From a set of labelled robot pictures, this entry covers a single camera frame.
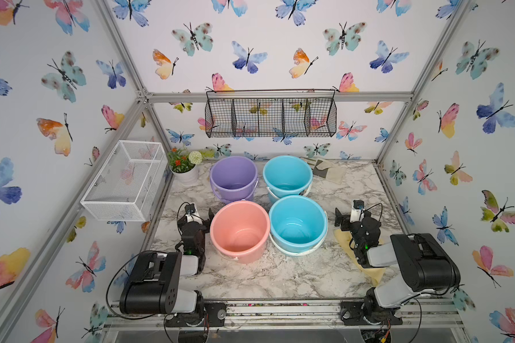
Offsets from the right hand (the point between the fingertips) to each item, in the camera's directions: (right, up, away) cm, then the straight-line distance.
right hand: (351, 206), depth 91 cm
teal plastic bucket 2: (-27, +13, 0) cm, 30 cm away
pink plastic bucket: (-47, -11, +2) cm, 49 cm away
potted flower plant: (-75, +18, +10) cm, 77 cm away
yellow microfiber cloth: (-2, -13, 0) cm, 13 cm away
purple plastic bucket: (-50, +12, +1) cm, 51 cm away
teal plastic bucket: (-22, -8, +2) cm, 24 cm away
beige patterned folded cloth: (-4, +18, +27) cm, 32 cm away
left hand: (-63, -1, -1) cm, 63 cm away
